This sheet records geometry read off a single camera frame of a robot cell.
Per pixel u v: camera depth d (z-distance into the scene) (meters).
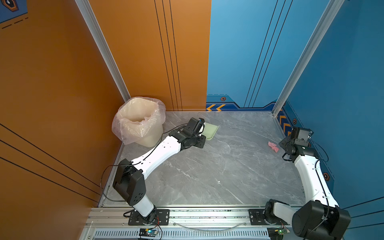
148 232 0.71
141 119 0.80
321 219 0.39
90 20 0.73
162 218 0.74
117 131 0.81
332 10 0.71
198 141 0.72
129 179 0.43
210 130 0.84
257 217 0.72
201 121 0.75
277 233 0.70
